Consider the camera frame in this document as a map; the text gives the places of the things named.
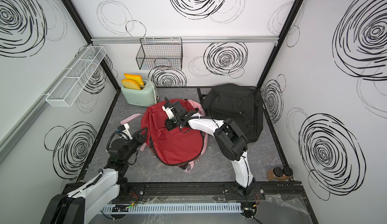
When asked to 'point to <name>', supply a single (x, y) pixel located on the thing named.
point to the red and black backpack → (243, 105)
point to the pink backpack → (197, 106)
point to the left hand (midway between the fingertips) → (146, 129)
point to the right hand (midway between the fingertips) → (165, 124)
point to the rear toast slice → (137, 78)
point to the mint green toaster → (148, 96)
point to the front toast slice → (130, 84)
